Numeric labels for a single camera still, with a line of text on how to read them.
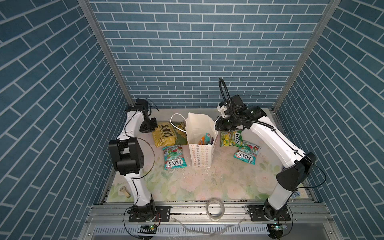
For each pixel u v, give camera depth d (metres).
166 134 0.91
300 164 0.43
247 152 0.93
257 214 0.74
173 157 0.91
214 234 0.69
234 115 0.57
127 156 0.51
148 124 0.80
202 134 0.99
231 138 0.99
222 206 0.74
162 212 0.74
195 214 0.75
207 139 0.90
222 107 0.71
